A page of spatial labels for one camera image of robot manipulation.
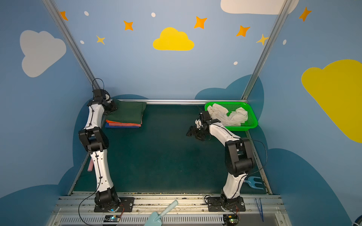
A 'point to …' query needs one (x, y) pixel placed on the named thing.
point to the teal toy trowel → (153, 219)
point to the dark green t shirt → (127, 112)
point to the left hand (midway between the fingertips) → (115, 106)
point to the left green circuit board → (111, 218)
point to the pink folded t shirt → (122, 124)
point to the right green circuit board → (230, 219)
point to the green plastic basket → (251, 122)
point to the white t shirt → (232, 118)
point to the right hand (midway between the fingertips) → (191, 134)
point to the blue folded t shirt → (107, 125)
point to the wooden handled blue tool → (251, 183)
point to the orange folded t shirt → (112, 122)
